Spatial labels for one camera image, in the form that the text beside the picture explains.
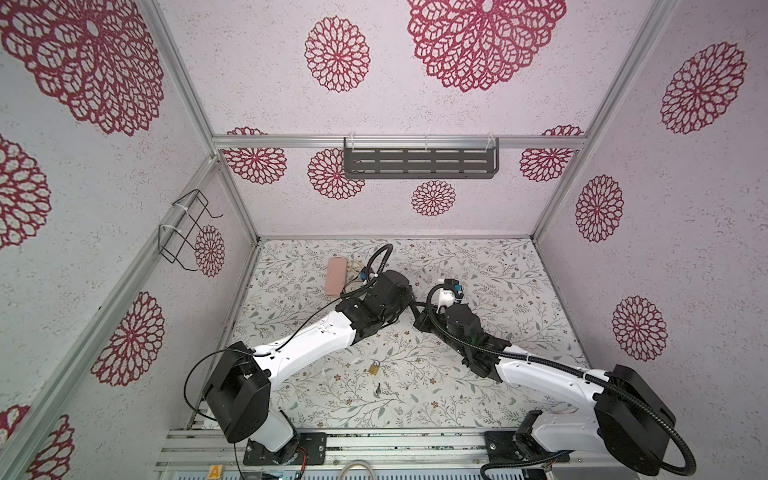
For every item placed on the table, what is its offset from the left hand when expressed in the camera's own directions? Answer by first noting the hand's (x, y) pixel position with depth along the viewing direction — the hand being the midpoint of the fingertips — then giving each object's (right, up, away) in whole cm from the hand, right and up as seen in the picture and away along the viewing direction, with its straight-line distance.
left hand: (413, 295), depth 81 cm
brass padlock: (-11, -22, +7) cm, 25 cm away
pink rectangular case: (-25, +5, +26) cm, 37 cm away
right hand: (-2, -1, -2) cm, 3 cm away
